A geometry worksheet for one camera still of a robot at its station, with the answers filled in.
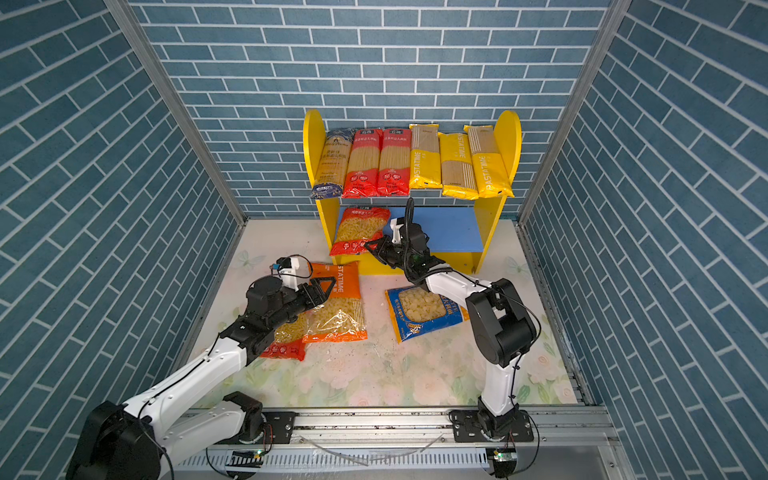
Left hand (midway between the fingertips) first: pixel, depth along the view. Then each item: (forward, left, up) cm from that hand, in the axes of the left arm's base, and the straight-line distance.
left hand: (330, 283), depth 80 cm
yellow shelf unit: (+16, -37, +4) cm, 40 cm away
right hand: (+13, -8, +2) cm, 15 cm away
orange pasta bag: (-2, -1, -16) cm, 16 cm away
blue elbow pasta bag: (-1, -24, -15) cm, 28 cm away
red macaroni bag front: (+21, -6, 0) cm, 22 cm away
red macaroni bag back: (-10, +13, -15) cm, 22 cm away
